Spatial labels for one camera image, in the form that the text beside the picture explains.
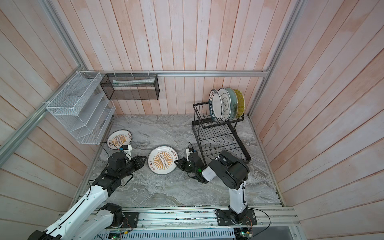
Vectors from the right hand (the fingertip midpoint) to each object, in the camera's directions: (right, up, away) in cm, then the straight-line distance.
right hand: (173, 162), depth 91 cm
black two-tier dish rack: (+28, +15, +13) cm, 34 cm away
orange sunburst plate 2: (-8, +1, +1) cm, 9 cm away
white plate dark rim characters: (+32, +35, -8) cm, 48 cm away
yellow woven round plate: (+39, +35, -10) cm, 53 cm away
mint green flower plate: (+35, +35, -9) cm, 51 cm away
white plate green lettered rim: (+26, +35, -1) cm, 44 cm away
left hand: (-14, +3, -10) cm, 18 cm away
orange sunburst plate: (-43, +14, +15) cm, 48 cm away
